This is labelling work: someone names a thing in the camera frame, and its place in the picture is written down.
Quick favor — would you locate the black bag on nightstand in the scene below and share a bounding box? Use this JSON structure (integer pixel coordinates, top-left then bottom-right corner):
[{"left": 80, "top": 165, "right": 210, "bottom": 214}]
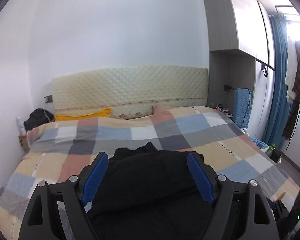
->
[{"left": 24, "top": 108, "right": 55, "bottom": 131}]

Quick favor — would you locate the floral beige pillow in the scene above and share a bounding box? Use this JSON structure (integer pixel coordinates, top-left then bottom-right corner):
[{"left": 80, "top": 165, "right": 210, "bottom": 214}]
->
[{"left": 110, "top": 105, "right": 153, "bottom": 120}]

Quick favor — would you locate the blue curtain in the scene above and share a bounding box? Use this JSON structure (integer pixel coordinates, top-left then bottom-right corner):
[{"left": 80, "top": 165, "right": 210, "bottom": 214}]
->
[{"left": 263, "top": 15, "right": 291, "bottom": 148}]

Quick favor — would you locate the cream quilted headboard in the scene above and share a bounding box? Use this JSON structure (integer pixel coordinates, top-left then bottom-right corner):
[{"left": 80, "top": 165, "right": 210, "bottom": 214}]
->
[{"left": 51, "top": 66, "right": 209, "bottom": 115}]

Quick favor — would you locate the wall socket left of bed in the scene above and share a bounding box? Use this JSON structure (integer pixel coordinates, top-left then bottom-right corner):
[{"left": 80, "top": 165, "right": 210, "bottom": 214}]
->
[{"left": 44, "top": 95, "right": 53, "bottom": 103}]

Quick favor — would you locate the blue towel over chair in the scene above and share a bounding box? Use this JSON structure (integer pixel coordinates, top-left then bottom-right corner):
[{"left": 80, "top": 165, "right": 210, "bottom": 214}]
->
[{"left": 232, "top": 88, "right": 252, "bottom": 129}]

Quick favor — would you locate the plaid patchwork bed cover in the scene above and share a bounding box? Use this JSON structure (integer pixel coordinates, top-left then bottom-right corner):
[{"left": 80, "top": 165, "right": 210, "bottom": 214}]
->
[{"left": 0, "top": 106, "right": 300, "bottom": 239}]

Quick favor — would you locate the white hanging garment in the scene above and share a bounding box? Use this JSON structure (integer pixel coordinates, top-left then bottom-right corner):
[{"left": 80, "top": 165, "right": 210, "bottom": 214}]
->
[{"left": 285, "top": 37, "right": 298, "bottom": 103}]

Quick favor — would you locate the grey white wardrobe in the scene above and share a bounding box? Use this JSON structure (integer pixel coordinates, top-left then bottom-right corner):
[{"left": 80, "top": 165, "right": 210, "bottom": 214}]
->
[{"left": 204, "top": 0, "right": 275, "bottom": 137}]

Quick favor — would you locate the wooden nightstand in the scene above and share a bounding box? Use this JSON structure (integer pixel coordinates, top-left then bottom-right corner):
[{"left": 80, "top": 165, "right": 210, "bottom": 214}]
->
[{"left": 18, "top": 133, "right": 30, "bottom": 152}]

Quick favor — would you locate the black wall charger plug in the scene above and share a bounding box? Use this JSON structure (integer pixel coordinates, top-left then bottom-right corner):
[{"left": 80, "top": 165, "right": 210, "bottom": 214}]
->
[{"left": 223, "top": 85, "right": 236, "bottom": 92}]

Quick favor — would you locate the white bottle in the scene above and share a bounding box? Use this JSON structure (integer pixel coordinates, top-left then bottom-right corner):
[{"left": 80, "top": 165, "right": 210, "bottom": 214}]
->
[{"left": 16, "top": 115, "right": 26, "bottom": 134}]

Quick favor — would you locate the blue cloth beside bed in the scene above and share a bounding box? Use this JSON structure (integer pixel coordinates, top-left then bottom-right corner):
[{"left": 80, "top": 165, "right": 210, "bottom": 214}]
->
[{"left": 248, "top": 136, "right": 269, "bottom": 150}]

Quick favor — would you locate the yellow pillow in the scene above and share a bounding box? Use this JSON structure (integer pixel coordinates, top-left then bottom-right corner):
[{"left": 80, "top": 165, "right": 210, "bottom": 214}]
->
[{"left": 55, "top": 107, "right": 112, "bottom": 121}]

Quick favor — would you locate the black garment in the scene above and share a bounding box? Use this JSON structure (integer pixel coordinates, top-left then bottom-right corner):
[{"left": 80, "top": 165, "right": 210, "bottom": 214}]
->
[{"left": 88, "top": 143, "right": 212, "bottom": 239}]

